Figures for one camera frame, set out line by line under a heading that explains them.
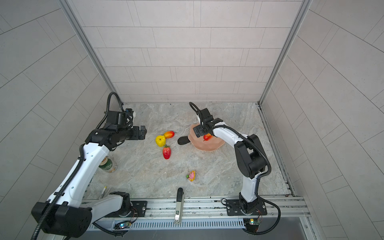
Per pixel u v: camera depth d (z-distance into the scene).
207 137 0.93
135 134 0.66
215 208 0.72
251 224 0.68
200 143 0.93
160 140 0.90
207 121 0.71
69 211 0.36
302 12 0.72
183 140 0.93
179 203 0.69
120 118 0.56
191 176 0.78
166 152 0.87
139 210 0.71
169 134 0.96
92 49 0.86
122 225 0.65
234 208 0.71
